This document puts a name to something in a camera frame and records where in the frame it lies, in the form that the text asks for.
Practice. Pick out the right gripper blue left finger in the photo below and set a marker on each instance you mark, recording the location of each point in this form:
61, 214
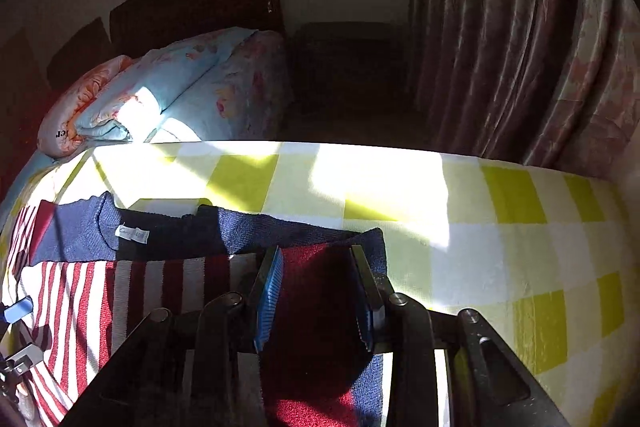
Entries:
266, 293

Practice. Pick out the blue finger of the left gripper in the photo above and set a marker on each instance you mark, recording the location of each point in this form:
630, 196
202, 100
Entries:
21, 361
14, 313

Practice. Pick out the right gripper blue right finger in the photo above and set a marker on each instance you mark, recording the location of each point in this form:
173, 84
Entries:
370, 309

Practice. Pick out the red white navy striped sweater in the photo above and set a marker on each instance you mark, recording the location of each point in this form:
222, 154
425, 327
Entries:
93, 271

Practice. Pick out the light blue cloth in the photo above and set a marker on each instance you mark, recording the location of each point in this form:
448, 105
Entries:
38, 162

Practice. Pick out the orange white floral pillow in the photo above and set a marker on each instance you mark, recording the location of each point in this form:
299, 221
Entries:
57, 136

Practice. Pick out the yellow white checked bed sheet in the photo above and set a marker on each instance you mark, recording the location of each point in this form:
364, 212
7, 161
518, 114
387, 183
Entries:
546, 256

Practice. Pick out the light blue folded quilt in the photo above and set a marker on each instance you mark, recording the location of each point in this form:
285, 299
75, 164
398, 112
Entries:
131, 105

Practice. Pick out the dark wooden nightstand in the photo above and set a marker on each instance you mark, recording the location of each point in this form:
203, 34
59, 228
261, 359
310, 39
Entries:
348, 84

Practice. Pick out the red bed cover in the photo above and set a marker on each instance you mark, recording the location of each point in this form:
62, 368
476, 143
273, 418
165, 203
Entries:
24, 102

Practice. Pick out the dark wooden headboard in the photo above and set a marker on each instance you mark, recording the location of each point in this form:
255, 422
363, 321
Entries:
137, 26
88, 48

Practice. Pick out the floral pink curtain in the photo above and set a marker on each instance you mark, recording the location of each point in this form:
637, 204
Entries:
543, 83

